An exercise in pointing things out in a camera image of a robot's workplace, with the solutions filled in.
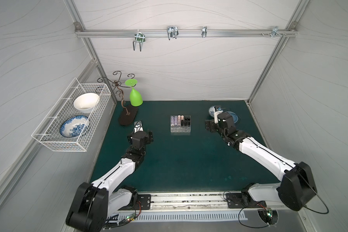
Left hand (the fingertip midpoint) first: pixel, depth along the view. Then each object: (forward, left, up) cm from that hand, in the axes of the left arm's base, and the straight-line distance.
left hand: (141, 131), depth 85 cm
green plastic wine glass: (+20, +6, +8) cm, 22 cm away
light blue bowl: (+21, -65, -11) cm, 69 cm away
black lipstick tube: (+12, -24, -7) cm, 28 cm away
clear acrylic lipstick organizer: (+11, -27, -13) cm, 32 cm away
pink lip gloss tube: (+14, -25, -5) cm, 29 cm away
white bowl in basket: (+3, +26, +20) cm, 33 cm away
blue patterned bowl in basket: (-11, +26, +19) cm, 34 cm away
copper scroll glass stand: (+20, +19, -12) cm, 30 cm away
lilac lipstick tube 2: (+15, -20, -8) cm, 26 cm away
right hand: (+6, -44, +6) cm, 45 cm away
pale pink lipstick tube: (+14, -22, -7) cm, 27 cm away
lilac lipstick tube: (+13, -17, -11) cm, 24 cm away
